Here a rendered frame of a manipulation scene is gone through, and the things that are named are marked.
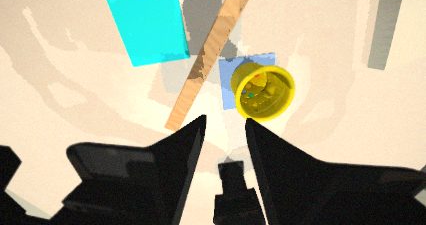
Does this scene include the cream flat rectangular block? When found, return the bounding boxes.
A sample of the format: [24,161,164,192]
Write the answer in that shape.
[367,0,426,71]

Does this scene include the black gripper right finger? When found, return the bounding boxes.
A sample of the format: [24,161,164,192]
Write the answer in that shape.
[245,118,426,225]

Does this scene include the tan rectangular bar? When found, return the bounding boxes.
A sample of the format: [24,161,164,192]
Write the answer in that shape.
[164,0,249,132]

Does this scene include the yellow translucent cup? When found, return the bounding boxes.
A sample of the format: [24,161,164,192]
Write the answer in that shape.
[231,62,295,122]

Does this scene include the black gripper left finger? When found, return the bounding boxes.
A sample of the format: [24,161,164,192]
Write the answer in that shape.
[65,114,207,225]

